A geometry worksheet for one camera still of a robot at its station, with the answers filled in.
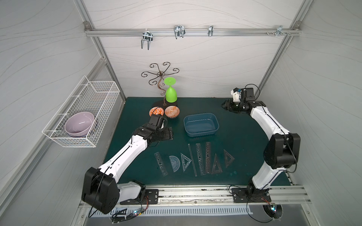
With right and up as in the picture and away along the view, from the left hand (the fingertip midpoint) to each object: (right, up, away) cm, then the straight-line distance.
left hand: (169, 134), depth 82 cm
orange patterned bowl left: (-13, +14, +28) cm, 34 cm away
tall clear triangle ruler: (+29, -16, +5) cm, 33 cm away
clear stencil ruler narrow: (+24, -16, +6) cm, 30 cm away
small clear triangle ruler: (+39, -16, +5) cm, 43 cm away
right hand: (+35, +18, +8) cm, 40 cm away
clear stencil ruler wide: (+20, -23, 0) cm, 30 cm away
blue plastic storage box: (+22, +3, +25) cm, 33 cm away
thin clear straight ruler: (+15, -20, +2) cm, 25 cm away
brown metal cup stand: (-12, +43, +15) cm, 47 cm away
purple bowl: (-39, +8, -20) cm, 44 cm away
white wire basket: (-41, +22, -4) cm, 47 cm away
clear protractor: (+3, -18, +4) cm, 19 cm away
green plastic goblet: (0, +24, +11) cm, 27 cm away
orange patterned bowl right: (-1, +13, +29) cm, 32 cm away
